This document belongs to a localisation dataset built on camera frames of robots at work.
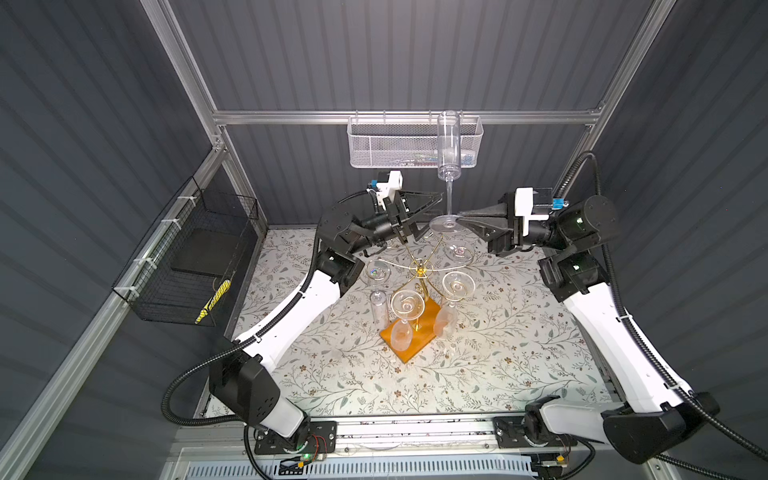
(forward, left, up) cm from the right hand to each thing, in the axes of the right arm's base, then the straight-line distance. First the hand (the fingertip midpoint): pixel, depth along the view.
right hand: (460, 223), depth 49 cm
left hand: (+5, +2, -1) cm, 6 cm away
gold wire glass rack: (+5, +5, -21) cm, 22 cm away
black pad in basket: (+15, +61, -24) cm, 67 cm away
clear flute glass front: (-4, +9, -19) cm, 22 cm away
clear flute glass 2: (-1, -2, -18) cm, 18 cm away
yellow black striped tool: (0, +54, -24) cm, 59 cm away
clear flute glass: (+8, -4, -18) cm, 20 cm away
